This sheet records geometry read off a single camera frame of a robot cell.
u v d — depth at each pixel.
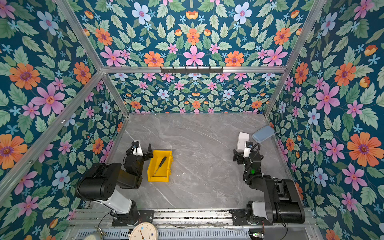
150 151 0.85
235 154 0.82
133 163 0.70
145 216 0.74
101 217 0.75
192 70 0.92
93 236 0.66
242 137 1.01
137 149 0.77
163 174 0.88
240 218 0.73
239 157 0.81
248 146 0.78
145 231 0.68
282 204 0.44
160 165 0.91
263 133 1.05
